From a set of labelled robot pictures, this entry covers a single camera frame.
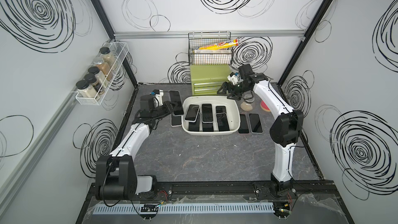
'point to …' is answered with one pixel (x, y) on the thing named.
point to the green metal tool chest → (207, 79)
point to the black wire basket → (216, 56)
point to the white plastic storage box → (208, 115)
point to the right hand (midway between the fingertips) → (223, 94)
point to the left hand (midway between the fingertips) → (175, 104)
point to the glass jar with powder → (247, 105)
